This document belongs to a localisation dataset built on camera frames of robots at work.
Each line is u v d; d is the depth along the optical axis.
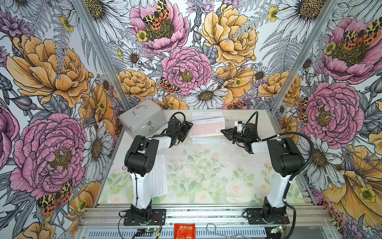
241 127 0.94
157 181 0.85
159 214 0.75
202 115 1.19
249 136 0.81
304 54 0.89
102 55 0.88
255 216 0.74
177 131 0.85
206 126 1.03
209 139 1.03
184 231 0.69
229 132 0.90
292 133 0.57
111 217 0.76
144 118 0.97
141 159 0.54
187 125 0.94
